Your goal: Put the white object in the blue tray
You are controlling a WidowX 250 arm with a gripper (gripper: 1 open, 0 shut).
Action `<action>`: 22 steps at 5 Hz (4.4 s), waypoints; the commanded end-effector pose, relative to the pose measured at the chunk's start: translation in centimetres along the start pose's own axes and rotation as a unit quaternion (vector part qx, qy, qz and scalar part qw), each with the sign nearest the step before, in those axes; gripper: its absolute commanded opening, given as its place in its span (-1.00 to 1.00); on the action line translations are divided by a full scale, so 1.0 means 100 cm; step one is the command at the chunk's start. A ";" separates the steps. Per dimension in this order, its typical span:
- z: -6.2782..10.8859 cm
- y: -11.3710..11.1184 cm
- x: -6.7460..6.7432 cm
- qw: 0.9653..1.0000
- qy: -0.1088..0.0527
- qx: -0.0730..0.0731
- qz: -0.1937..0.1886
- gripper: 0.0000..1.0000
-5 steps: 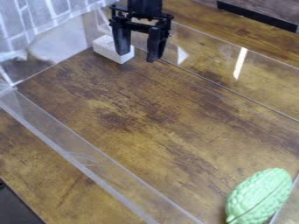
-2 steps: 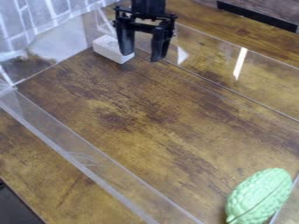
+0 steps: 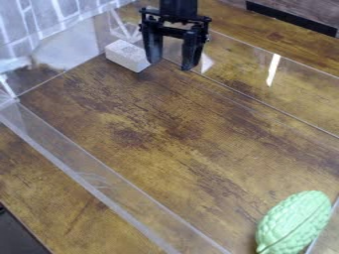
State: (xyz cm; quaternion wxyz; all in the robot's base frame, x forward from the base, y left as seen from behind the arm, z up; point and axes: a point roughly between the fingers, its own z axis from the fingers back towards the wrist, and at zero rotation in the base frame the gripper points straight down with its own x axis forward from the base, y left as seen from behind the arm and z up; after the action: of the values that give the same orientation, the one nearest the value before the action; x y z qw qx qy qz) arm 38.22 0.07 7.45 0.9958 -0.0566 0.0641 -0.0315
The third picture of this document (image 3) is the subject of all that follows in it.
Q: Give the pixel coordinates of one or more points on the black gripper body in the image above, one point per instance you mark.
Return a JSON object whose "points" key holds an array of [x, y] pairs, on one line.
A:
{"points": [[173, 12]]}

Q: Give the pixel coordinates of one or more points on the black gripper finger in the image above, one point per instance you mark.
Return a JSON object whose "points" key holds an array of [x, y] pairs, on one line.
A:
{"points": [[152, 42], [193, 42]]}

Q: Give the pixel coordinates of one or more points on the white rectangular block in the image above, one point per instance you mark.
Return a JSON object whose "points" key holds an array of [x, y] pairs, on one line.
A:
{"points": [[126, 55]]}

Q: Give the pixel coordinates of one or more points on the green bumpy toy vegetable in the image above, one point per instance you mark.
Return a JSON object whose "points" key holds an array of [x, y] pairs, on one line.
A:
{"points": [[292, 223]]}

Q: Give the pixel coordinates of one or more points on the clear acrylic enclosure wall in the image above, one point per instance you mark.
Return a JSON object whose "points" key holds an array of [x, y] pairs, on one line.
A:
{"points": [[165, 160]]}

